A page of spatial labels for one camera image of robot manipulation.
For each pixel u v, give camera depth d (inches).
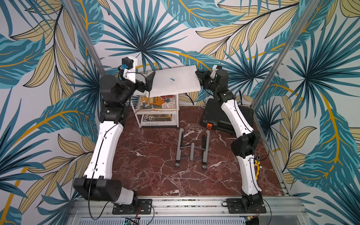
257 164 34.6
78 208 28.8
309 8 27.2
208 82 28.8
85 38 31.0
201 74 31.5
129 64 18.5
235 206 28.8
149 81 23.1
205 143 34.6
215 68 30.7
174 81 31.3
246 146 23.3
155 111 35.5
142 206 28.7
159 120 41.0
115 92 17.9
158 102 36.9
